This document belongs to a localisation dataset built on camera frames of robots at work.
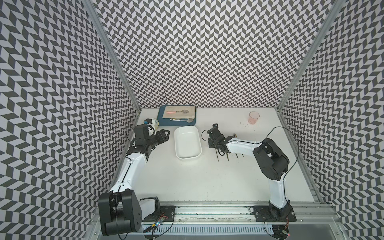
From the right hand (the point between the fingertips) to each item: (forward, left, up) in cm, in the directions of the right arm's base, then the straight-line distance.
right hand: (214, 141), depth 99 cm
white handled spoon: (+19, +17, 0) cm, 25 cm away
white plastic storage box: (-3, +17, +1) cm, 17 cm away
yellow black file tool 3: (-10, -8, -2) cm, 13 cm away
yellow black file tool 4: (-10, -1, -1) cm, 10 cm away
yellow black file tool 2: (-23, -6, +27) cm, 36 cm away
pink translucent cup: (+16, -28, +5) cm, 33 cm away
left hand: (-5, +28, +16) cm, 33 cm away
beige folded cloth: (+24, +16, 0) cm, 29 cm away
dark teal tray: (+17, +34, -1) cm, 38 cm away
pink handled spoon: (+29, +22, -1) cm, 36 cm away
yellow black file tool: (+5, -16, -1) cm, 16 cm away
